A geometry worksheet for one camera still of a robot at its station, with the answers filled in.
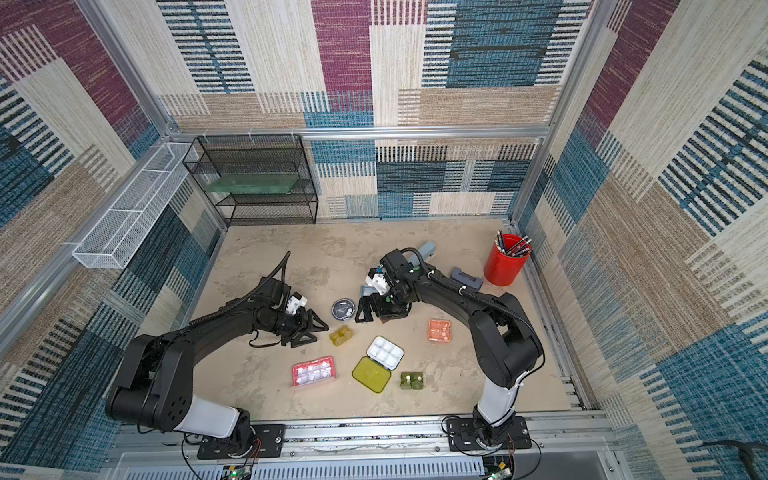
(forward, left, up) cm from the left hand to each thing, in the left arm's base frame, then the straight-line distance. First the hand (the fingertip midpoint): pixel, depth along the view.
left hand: (324, 332), depth 86 cm
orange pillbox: (+2, -33, -5) cm, 34 cm away
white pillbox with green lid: (-9, -14, -6) cm, 18 cm away
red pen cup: (+19, -55, +7) cm, 59 cm away
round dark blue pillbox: (+10, -4, -5) cm, 12 cm away
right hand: (+2, -15, +3) cm, 15 cm away
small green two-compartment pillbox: (-12, -24, -5) cm, 27 cm away
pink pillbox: (-9, +2, -5) cm, 10 cm away
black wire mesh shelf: (+53, +24, +24) cm, 63 cm away
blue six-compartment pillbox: (+16, -12, -4) cm, 20 cm away
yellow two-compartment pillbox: (+1, -4, -4) cm, 6 cm away
